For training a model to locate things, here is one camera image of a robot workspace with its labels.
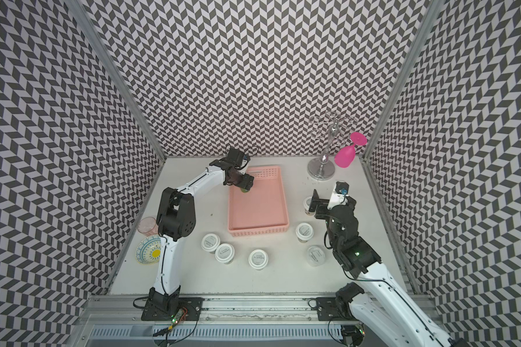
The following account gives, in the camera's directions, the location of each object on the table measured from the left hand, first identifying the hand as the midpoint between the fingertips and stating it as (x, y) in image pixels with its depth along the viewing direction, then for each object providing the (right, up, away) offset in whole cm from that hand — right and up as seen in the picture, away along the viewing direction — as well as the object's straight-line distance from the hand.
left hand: (244, 182), depth 101 cm
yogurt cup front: (-4, -26, -22) cm, 34 cm away
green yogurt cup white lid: (0, -4, -1) cm, 4 cm away
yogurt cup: (-10, -23, -19) cm, 31 cm away
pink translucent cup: (-39, -18, -11) cm, 45 cm away
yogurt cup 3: (+26, -19, -17) cm, 36 cm away
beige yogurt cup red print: (+28, -9, -10) cm, 31 cm away
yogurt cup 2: (+8, -27, -23) cm, 37 cm away
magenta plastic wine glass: (+45, +12, -7) cm, 47 cm away
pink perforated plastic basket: (+9, -13, -2) cm, 16 cm away
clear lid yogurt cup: (+30, -27, -21) cm, 45 cm away
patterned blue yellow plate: (-36, -26, -17) cm, 48 cm away
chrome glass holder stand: (+38, +7, +10) cm, 40 cm away
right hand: (+33, -4, -28) cm, 43 cm away
